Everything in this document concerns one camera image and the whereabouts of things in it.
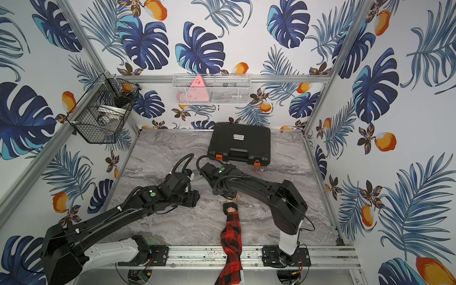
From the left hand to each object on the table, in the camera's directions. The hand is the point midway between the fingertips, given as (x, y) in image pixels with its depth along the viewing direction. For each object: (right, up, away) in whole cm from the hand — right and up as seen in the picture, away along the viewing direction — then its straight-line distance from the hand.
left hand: (195, 193), depth 78 cm
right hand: (+13, 0, +7) cm, 14 cm away
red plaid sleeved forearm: (+16, -18, -5) cm, 25 cm away
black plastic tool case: (+22, +24, +29) cm, 44 cm away
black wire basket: (-42, +37, +2) cm, 56 cm away
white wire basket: (+5, +53, +20) cm, 57 cm away
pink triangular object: (-2, +49, +13) cm, 51 cm away
